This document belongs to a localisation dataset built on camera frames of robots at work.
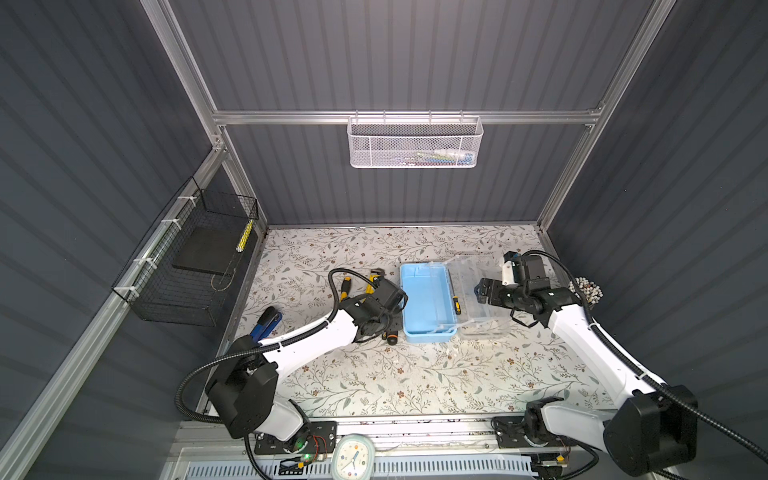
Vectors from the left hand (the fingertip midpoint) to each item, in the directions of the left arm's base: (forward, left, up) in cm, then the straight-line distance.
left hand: (398, 319), depth 84 cm
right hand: (+4, -27, +6) cm, 28 cm away
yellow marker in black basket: (+18, +41, +18) cm, 48 cm away
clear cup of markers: (0, -52, +10) cm, 53 cm away
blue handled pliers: (+5, +40, -7) cm, 41 cm away
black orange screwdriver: (-2, +2, -8) cm, 8 cm away
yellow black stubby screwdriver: (+17, +16, -8) cm, 25 cm away
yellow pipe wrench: (+23, +6, -8) cm, 25 cm away
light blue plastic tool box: (+10, -15, -8) cm, 19 cm away
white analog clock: (-31, +13, -8) cm, 35 cm away
